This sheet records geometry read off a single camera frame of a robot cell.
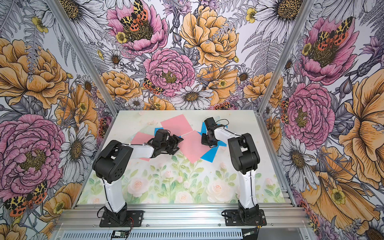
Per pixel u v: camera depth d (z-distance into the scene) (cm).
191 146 101
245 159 55
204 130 112
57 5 71
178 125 113
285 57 90
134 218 73
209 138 88
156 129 112
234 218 73
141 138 108
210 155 98
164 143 84
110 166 52
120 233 70
